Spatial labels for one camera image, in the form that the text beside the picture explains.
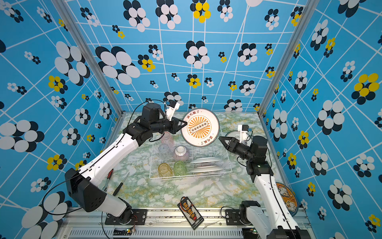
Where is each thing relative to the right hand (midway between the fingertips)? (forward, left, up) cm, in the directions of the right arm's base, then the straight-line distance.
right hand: (221, 139), depth 73 cm
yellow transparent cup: (-8, +31, -20) cm, 38 cm away
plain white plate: (-4, +8, -13) cm, 15 cm away
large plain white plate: (-10, +7, -11) cm, 17 cm away
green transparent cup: (-7, +23, -20) cm, 31 cm away
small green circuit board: (-36, +46, -25) cm, 63 cm away
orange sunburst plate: (+5, +9, +4) cm, 11 cm away
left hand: (+5, +17, +7) cm, 19 cm away
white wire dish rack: (+1, +28, -23) cm, 36 cm away
